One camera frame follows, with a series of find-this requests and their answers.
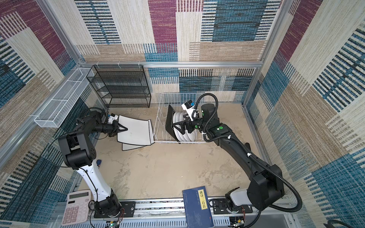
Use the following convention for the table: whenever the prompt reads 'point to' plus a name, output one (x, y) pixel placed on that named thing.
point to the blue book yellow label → (197, 208)
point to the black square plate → (169, 122)
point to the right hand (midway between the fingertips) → (179, 122)
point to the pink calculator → (76, 207)
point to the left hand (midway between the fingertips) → (126, 127)
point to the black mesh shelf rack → (120, 84)
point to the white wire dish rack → (160, 134)
